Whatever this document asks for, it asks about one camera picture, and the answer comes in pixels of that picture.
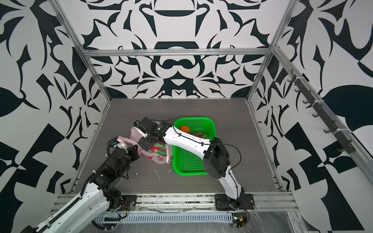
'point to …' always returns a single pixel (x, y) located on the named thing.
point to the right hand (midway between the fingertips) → (146, 137)
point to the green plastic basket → (185, 162)
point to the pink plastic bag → (136, 136)
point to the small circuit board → (239, 219)
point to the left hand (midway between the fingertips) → (136, 143)
